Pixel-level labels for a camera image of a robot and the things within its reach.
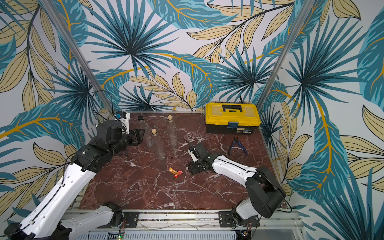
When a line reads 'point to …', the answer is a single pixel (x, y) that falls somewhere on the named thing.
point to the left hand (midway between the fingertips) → (139, 133)
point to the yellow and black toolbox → (232, 118)
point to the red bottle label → (179, 173)
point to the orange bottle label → (173, 171)
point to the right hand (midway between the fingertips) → (193, 166)
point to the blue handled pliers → (234, 139)
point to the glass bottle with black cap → (143, 125)
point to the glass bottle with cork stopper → (172, 133)
